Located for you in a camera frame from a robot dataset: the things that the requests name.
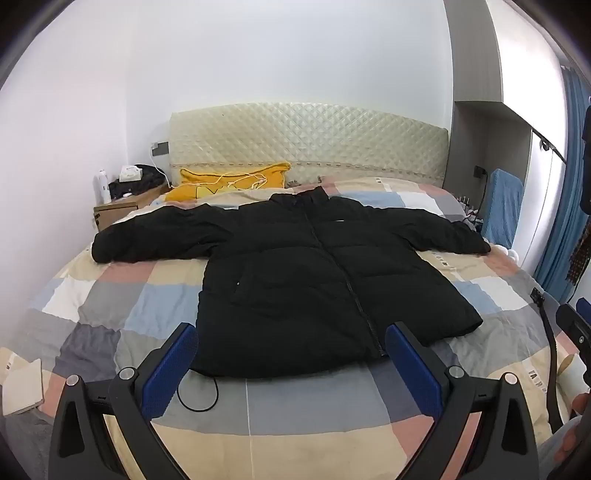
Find black bag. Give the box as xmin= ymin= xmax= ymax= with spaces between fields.
xmin=107 ymin=164 xmax=169 ymax=199

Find yellow pillow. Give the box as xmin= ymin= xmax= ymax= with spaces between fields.
xmin=165 ymin=161 xmax=291 ymax=204

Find white bottle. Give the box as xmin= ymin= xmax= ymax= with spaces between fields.
xmin=96 ymin=169 xmax=112 ymax=205

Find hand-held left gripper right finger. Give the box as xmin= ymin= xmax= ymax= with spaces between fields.
xmin=385 ymin=322 xmax=541 ymax=480

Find checked patchwork duvet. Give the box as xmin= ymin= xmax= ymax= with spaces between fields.
xmin=0 ymin=176 xmax=587 ymax=480

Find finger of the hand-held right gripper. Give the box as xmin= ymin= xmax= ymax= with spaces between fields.
xmin=556 ymin=302 xmax=591 ymax=358

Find person's right hand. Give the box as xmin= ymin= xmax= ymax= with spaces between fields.
xmin=553 ymin=391 xmax=591 ymax=468

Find blue curtain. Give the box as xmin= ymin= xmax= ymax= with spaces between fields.
xmin=536 ymin=65 xmax=591 ymax=303

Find white charging cable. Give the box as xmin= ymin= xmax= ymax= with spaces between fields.
xmin=154 ymin=166 xmax=269 ymax=191

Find black puffer jacket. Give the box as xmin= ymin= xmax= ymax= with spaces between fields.
xmin=91 ymin=186 xmax=491 ymax=380

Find wooden nightstand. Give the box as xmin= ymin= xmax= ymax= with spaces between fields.
xmin=93 ymin=185 xmax=171 ymax=232

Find grey white wardrobe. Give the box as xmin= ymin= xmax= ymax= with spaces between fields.
xmin=443 ymin=0 xmax=575 ymax=278

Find small items on bedside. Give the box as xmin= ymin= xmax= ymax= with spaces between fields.
xmin=456 ymin=195 xmax=483 ymax=228

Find dark hanging clothes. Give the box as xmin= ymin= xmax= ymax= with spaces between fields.
xmin=576 ymin=99 xmax=591 ymax=210

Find beige notebook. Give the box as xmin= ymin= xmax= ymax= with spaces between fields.
xmin=1 ymin=359 xmax=45 ymax=416

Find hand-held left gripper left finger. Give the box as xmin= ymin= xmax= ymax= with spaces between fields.
xmin=48 ymin=322 xmax=200 ymax=480

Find blue towel on chair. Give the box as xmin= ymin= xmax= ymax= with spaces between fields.
xmin=480 ymin=168 xmax=525 ymax=250

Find cream quilted headboard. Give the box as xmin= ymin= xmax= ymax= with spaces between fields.
xmin=167 ymin=102 xmax=450 ymax=189

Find brown patterned hanging cloth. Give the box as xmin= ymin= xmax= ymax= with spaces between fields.
xmin=566 ymin=222 xmax=591 ymax=283

